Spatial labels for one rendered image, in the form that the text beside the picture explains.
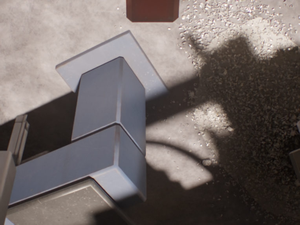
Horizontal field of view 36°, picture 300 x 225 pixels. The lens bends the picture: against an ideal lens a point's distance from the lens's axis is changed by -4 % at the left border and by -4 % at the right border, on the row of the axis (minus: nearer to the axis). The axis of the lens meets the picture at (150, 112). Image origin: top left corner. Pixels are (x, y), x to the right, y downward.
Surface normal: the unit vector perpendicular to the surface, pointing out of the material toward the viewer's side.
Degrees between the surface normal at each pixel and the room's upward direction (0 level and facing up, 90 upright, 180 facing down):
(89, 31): 0
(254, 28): 1
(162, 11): 0
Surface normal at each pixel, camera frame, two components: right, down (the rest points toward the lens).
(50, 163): -0.47, -0.66
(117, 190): 0.01, 0.65
